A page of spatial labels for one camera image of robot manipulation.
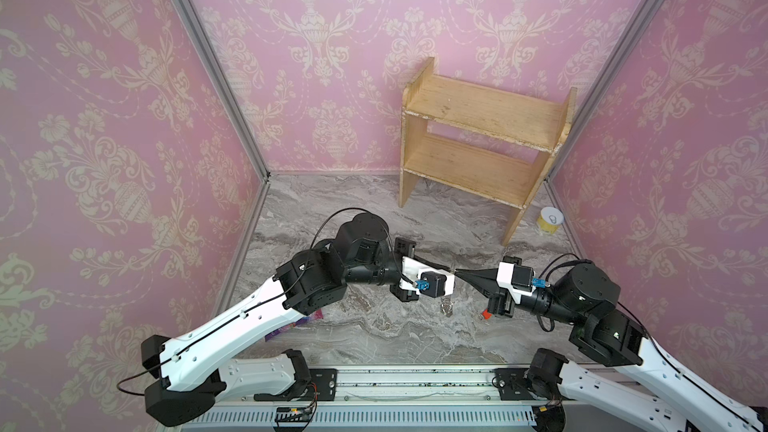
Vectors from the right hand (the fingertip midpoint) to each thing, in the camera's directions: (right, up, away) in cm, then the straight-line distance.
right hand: (460, 269), depth 54 cm
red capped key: (+15, -20, +32) cm, 40 cm away
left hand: (-3, +1, +1) cm, 3 cm away
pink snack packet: (-33, -20, +30) cm, 49 cm away
